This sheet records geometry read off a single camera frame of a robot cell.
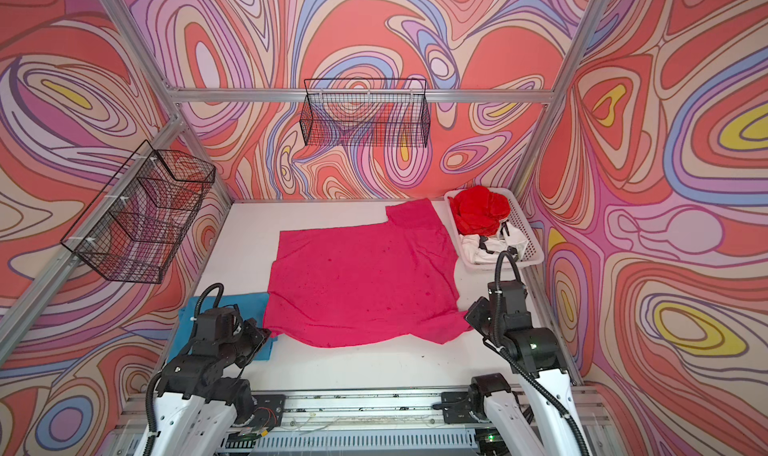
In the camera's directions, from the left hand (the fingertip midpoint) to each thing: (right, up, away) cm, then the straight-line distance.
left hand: (278, 327), depth 78 cm
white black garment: (+60, +19, +21) cm, 67 cm away
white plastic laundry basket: (+76, +18, +17) cm, 80 cm away
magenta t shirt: (+24, +8, +18) cm, 31 cm away
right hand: (+51, +4, -5) cm, 51 cm away
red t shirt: (+62, +32, +27) cm, 74 cm away
